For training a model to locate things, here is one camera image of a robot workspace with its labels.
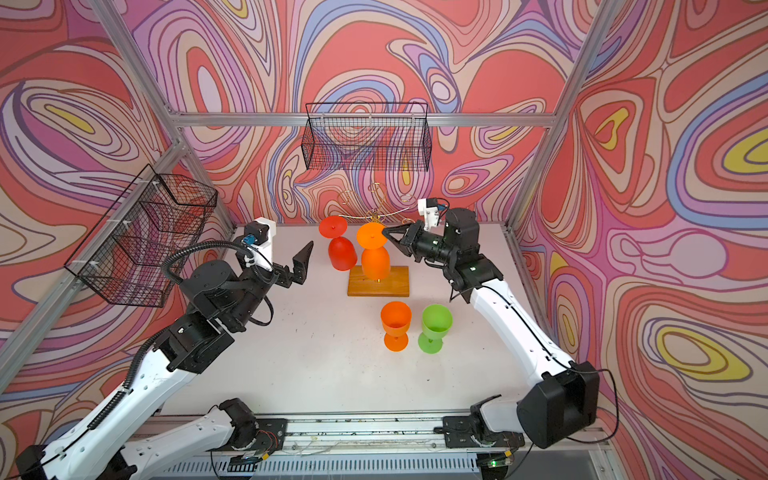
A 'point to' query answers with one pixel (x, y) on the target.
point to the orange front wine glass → (376, 261)
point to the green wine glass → (436, 324)
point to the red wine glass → (342, 252)
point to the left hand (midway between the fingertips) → (291, 235)
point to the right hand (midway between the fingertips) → (381, 239)
